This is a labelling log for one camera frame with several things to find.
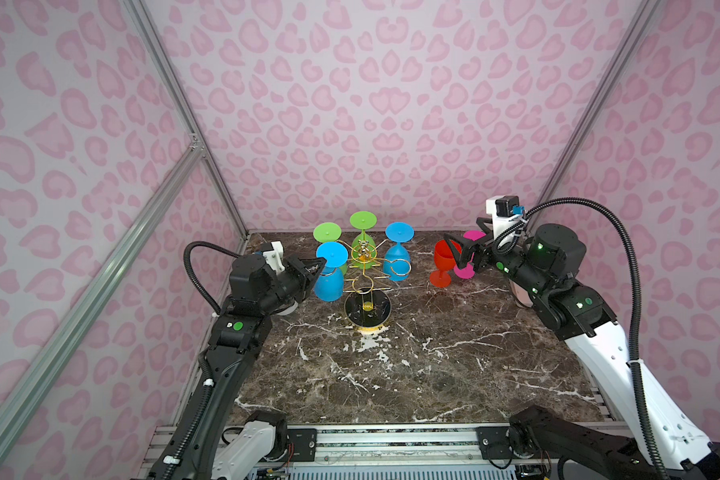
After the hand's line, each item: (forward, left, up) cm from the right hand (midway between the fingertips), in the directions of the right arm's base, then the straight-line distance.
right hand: (464, 225), depth 62 cm
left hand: (-2, +29, -7) cm, 30 cm away
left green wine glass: (+10, +32, -13) cm, 36 cm away
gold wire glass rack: (+4, +21, -40) cm, 45 cm away
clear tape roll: (+3, +47, -41) cm, 62 cm away
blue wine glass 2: (+6, +13, -18) cm, 23 cm away
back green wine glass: (+4, +21, -13) cm, 25 cm away
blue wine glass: (-3, +30, -19) cm, 36 cm away
